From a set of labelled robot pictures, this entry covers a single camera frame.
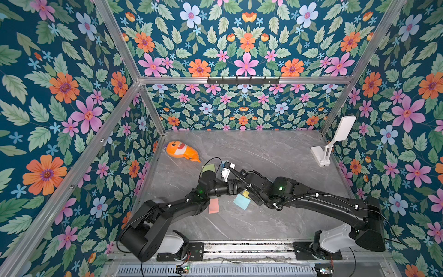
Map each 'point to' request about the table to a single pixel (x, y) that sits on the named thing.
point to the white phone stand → (345, 127)
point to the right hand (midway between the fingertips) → (258, 184)
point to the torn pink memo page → (213, 206)
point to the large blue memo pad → (241, 201)
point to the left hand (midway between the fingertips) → (248, 186)
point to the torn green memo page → (209, 167)
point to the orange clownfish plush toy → (177, 150)
